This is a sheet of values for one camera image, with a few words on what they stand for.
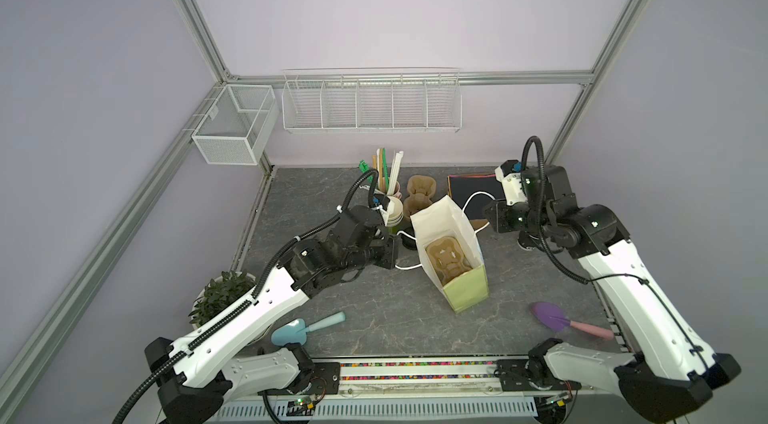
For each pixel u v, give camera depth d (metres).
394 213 0.91
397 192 1.01
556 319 0.83
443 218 0.82
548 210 0.48
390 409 0.71
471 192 0.71
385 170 1.01
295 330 0.81
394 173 1.00
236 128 1.00
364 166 0.96
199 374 0.38
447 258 0.93
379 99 0.99
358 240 0.50
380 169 0.99
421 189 1.12
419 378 0.75
